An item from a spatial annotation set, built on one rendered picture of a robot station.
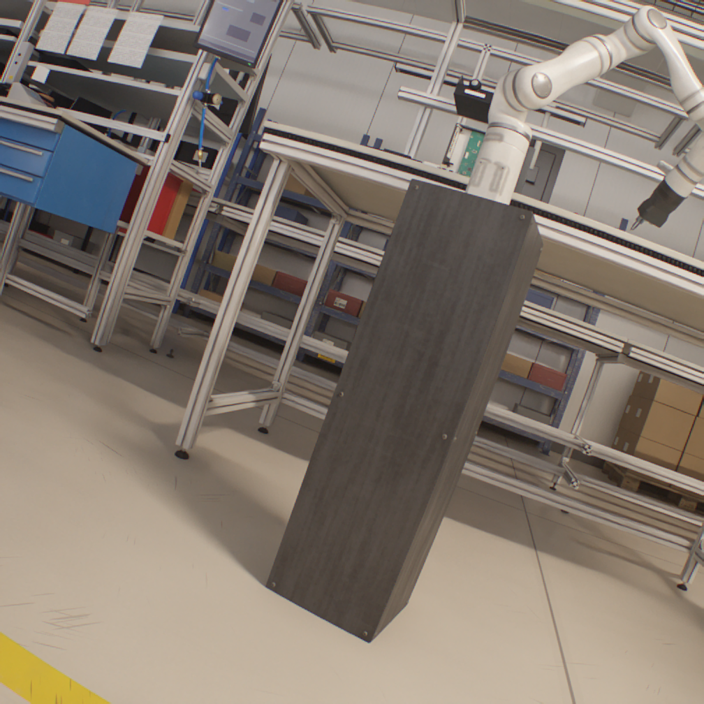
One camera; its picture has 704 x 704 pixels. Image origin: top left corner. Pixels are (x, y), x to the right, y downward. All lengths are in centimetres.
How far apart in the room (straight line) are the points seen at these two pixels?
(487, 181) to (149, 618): 99
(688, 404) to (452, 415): 411
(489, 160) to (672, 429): 405
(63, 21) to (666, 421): 491
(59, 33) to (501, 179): 288
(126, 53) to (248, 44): 76
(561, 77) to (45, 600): 134
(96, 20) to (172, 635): 308
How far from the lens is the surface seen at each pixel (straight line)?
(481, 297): 108
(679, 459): 516
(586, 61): 140
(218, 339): 178
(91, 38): 350
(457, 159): 184
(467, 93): 231
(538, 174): 373
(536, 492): 243
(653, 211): 164
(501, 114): 128
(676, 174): 161
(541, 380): 540
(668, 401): 504
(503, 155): 123
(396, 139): 628
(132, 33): 335
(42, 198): 254
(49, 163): 253
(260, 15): 284
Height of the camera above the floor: 57
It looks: 2 degrees down
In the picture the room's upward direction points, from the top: 20 degrees clockwise
